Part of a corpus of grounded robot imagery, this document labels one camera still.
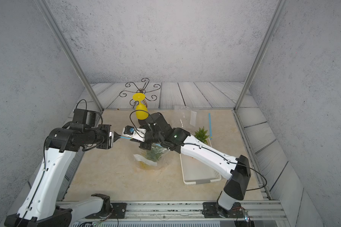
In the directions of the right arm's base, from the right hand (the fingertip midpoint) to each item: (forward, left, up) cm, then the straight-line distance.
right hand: (133, 136), depth 65 cm
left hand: (+2, +4, +1) cm, 5 cm away
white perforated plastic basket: (-3, -31, -33) cm, 45 cm away
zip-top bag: (+39, -26, -32) cm, 57 cm away
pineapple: (-4, -9, -9) cm, 13 cm away
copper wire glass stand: (+35, +2, 0) cm, 35 cm away
